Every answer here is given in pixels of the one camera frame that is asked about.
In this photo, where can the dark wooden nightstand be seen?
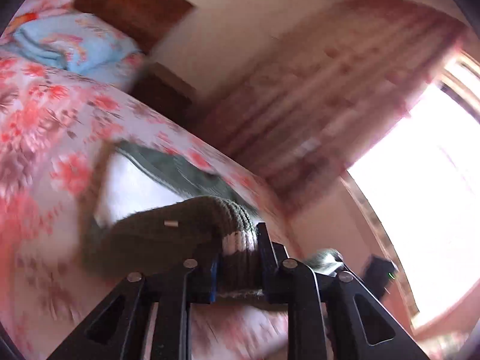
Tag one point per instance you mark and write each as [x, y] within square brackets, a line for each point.
[165, 90]

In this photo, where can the large wooden headboard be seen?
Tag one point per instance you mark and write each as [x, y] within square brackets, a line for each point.
[123, 3]

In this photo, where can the red striped curtain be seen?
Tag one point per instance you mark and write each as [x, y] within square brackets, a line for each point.
[322, 93]

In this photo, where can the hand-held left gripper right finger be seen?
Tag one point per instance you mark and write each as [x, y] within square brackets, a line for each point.
[267, 266]

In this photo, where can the bed with floral sheet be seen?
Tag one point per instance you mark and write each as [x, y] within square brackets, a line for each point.
[37, 138]

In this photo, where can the blue floral pillow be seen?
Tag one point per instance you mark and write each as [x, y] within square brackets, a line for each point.
[93, 48]

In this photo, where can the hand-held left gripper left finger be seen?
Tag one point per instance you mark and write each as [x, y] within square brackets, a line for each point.
[213, 283]

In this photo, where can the green knit sweater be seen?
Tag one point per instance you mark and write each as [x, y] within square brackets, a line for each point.
[157, 232]

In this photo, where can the window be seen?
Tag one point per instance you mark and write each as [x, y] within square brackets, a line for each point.
[420, 202]

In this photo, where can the pink floral pillow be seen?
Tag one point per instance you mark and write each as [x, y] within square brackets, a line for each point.
[41, 3]

